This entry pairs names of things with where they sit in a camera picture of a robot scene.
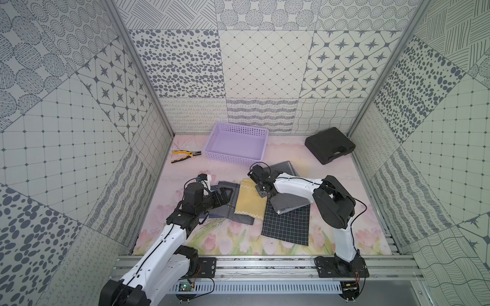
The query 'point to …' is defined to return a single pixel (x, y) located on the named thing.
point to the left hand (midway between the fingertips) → (224, 189)
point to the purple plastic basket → (240, 144)
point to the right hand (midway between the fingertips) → (269, 187)
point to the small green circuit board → (184, 287)
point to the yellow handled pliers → (191, 154)
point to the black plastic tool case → (326, 144)
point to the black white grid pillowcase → (291, 225)
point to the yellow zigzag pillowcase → (249, 201)
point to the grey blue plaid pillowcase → (228, 210)
